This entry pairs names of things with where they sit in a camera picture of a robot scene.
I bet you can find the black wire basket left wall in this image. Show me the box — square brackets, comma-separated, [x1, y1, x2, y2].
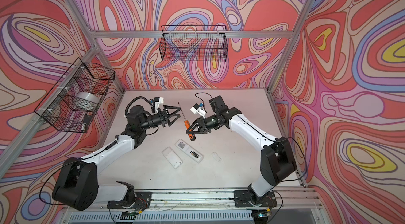
[34, 59, 116, 133]

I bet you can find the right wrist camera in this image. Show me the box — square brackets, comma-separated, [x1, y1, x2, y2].
[190, 103, 207, 118]

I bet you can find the white tape roll in basket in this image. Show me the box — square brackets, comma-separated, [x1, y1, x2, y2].
[73, 92, 100, 112]

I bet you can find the black wire basket wall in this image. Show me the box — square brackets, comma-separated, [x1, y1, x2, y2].
[34, 59, 116, 133]
[159, 24, 228, 62]

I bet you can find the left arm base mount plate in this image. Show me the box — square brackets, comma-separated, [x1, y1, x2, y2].
[107, 191, 152, 210]

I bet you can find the orange handled screwdriver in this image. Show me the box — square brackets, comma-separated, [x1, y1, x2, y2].
[178, 103, 196, 141]

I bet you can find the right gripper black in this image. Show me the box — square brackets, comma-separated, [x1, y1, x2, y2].
[186, 113, 220, 134]

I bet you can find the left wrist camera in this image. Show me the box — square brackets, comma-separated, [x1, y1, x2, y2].
[154, 97, 164, 113]

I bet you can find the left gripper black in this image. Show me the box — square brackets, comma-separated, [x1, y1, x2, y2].
[138, 107, 180, 133]

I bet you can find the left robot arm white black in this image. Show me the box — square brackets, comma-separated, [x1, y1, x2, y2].
[52, 105, 181, 211]

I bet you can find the small black item in basket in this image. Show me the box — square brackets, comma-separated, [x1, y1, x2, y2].
[82, 113, 92, 127]

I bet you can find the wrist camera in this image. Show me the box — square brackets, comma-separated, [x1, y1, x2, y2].
[154, 97, 164, 113]
[190, 103, 207, 118]

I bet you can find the aluminium front rail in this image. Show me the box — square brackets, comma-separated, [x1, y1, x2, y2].
[56, 187, 330, 224]

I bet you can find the black silver AAA battery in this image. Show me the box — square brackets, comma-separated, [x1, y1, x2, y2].
[190, 151, 199, 159]

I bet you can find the black wire basket back wall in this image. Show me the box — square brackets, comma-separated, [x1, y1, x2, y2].
[159, 24, 228, 62]

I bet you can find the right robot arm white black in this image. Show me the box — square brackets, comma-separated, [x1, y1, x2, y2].
[186, 96, 297, 200]

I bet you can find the white battery cover plate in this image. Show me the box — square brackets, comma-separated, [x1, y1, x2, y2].
[162, 147, 182, 169]

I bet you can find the white remote control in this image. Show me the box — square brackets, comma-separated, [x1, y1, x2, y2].
[175, 139, 204, 164]

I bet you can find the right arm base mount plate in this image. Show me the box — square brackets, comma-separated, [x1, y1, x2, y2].
[230, 190, 277, 209]

